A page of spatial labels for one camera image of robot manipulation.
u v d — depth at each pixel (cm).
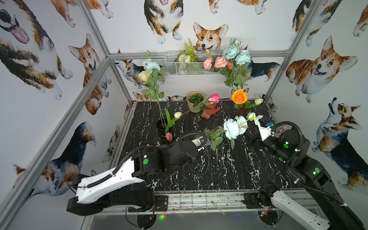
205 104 72
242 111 92
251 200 74
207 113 112
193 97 110
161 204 73
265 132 51
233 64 80
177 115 77
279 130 92
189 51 81
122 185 39
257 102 80
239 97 73
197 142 49
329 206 40
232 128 50
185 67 88
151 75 80
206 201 75
